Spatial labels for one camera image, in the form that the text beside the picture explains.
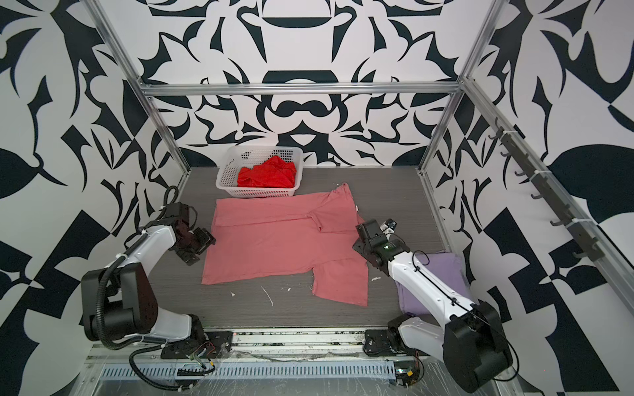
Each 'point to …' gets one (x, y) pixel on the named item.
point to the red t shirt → (276, 172)
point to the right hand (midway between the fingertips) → (363, 244)
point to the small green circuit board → (406, 372)
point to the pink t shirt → (269, 237)
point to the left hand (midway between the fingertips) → (207, 244)
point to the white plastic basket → (247, 157)
